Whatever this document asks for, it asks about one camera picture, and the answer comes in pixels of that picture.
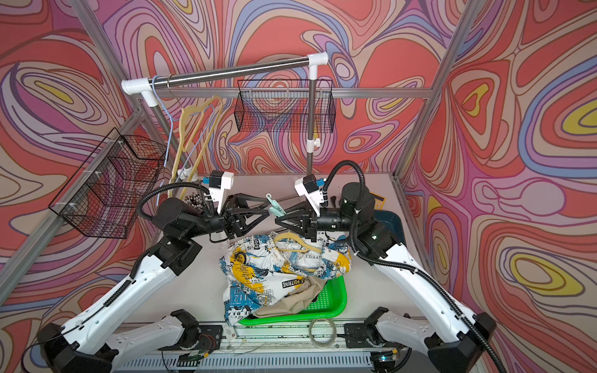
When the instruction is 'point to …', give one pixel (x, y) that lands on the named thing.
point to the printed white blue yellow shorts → (258, 268)
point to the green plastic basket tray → (330, 301)
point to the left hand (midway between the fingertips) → (268, 215)
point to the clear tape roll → (334, 333)
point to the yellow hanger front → (295, 236)
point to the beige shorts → (296, 301)
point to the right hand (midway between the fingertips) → (279, 225)
